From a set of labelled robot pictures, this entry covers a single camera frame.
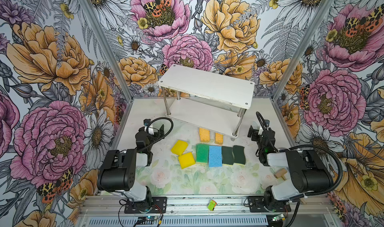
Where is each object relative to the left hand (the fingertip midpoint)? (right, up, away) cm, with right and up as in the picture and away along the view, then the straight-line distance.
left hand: (156, 128), depth 93 cm
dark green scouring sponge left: (+43, -16, -3) cm, 46 cm away
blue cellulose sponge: (+35, -16, -6) cm, 39 cm away
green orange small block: (+32, -35, -20) cm, 51 cm away
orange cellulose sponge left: (+30, -5, +3) cm, 30 cm away
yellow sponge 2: (+19, -18, -4) cm, 27 cm away
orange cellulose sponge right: (+39, -7, +3) cm, 40 cm away
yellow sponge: (+14, -12, +1) cm, 18 cm away
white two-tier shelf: (+33, +15, -17) cm, 40 cm away
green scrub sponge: (+28, -15, -3) cm, 32 cm away
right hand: (+63, -1, 0) cm, 63 cm away
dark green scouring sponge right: (+50, -17, -4) cm, 53 cm away
